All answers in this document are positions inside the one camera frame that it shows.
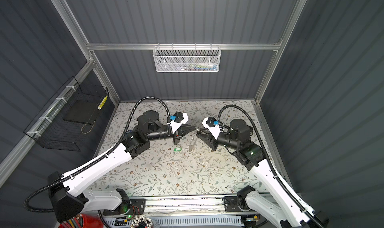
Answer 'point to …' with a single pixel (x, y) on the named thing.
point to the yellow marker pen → (101, 104)
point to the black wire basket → (51, 131)
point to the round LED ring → (142, 222)
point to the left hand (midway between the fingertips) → (195, 126)
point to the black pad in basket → (83, 111)
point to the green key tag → (178, 149)
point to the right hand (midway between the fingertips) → (201, 132)
